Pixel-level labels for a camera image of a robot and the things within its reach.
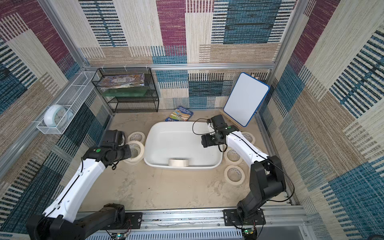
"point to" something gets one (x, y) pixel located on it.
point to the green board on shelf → (125, 92)
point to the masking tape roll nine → (234, 175)
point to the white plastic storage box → (181, 140)
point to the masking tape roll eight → (178, 162)
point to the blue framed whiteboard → (246, 99)
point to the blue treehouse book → (180, 114)
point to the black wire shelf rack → (149, 103)
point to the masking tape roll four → (233, 157)
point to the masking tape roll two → (137, 136)
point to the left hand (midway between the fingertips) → (126, 150)
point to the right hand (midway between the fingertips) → (208, 139)
